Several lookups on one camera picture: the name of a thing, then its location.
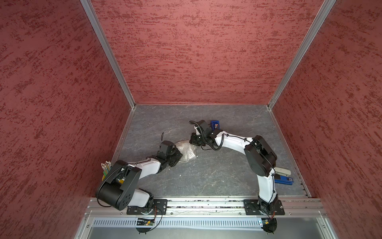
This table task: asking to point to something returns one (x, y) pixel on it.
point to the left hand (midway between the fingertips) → (183, 156)
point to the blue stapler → (284, 180)
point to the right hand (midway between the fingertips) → (189, 144)
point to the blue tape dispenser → (215, 124)
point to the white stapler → (282, 172)
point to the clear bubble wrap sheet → (187, 150)
